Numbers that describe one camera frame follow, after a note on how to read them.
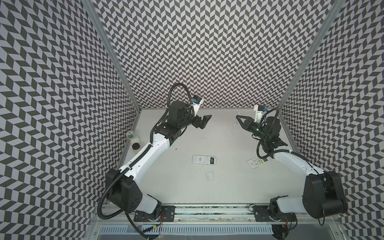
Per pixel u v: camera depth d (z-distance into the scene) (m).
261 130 0.68
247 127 0.70
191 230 0.69
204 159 0.89
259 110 0.72
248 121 0.71
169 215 0.72
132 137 0.90
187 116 0.62
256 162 0.89
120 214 0.44
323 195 0.42
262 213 0.73
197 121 0.66
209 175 0.84
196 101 0.62
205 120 0.67
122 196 0.46
